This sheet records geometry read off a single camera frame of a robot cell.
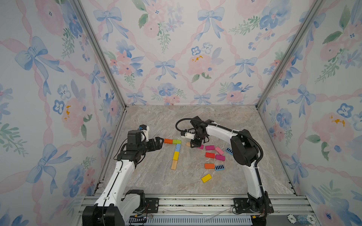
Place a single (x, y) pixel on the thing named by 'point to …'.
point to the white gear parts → (292, 219)
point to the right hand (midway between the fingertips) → (194, 142)
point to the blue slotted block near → (219, 167)
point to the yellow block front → (206, 178)
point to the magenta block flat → (220, 157)
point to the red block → (210, 155)
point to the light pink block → (219, 150)
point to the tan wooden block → (188, 144)
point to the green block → (176, 141)
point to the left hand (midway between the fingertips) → (157, 140)
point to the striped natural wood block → (174, 165)
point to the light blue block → (178, 148)
